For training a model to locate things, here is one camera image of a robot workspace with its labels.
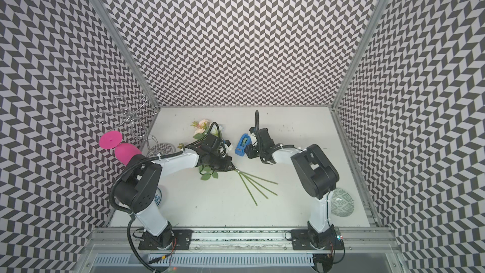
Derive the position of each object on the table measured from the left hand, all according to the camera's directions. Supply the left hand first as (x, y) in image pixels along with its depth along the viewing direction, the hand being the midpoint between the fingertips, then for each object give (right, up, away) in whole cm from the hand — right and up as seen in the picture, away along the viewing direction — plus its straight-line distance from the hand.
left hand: (234, 170), depth 89 cm
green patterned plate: (+47, -12, -10) cm, 49 cm away
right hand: (+7, +8, +8) cm, 13 cm away
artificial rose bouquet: (-19, +20, +16) cm, 31 cm away
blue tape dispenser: (+5, +13, +7) cm, 16 cm away
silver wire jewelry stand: (-57, +30, +14) cm, 65 cm away
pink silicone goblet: (-41, +17, -23) cm, 50 cm away
